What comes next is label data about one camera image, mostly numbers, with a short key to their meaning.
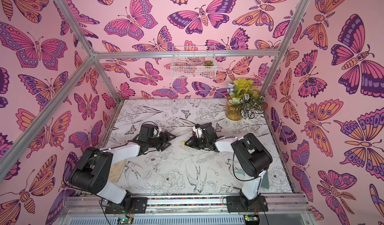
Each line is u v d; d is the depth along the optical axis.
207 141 0.75
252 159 0.49
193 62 0.95
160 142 0.81
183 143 0.90
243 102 0.86
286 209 0.75
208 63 0.92
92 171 0.46
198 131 0.89
